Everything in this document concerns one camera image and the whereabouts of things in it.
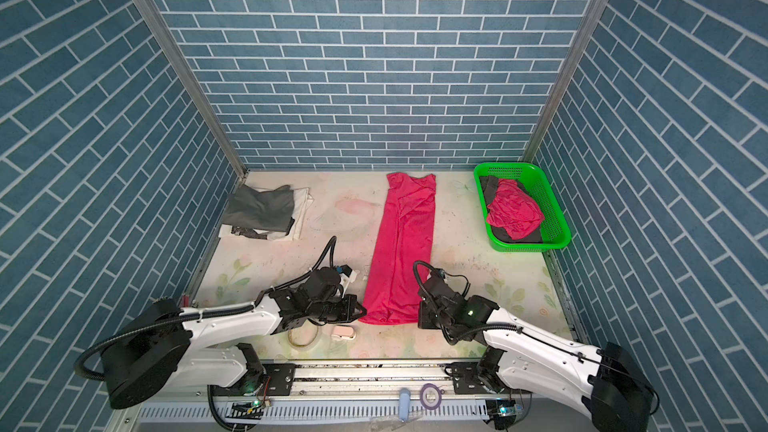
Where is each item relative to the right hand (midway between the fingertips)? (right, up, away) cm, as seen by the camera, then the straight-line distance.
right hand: (416, 312), depth 80 cm
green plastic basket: (+47, +20, +16) cm, 54 cm away
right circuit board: (+20, -20, -10) cm, 30 cm away
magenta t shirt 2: (+35, +27, +19) cm, 48 cm away
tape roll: (-30, -6, 0) cm, 31 cm away
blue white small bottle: (-3, -16, -12) cm, 21 cm away
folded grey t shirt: (-54, +26, +21) cm, 64 cm away
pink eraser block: (-19, -5, -2) cm, 20 cm away
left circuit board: (-42, -21, -9) cm, 48 cm away
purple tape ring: (+2, -16, -7) cm, 17 cm away
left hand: (-13, -1, 0) cm, 13 cm away
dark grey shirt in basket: (+28, +34, +25) cm, 51 cm away
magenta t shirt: (-5, +7, +11) cm, 13 cm away
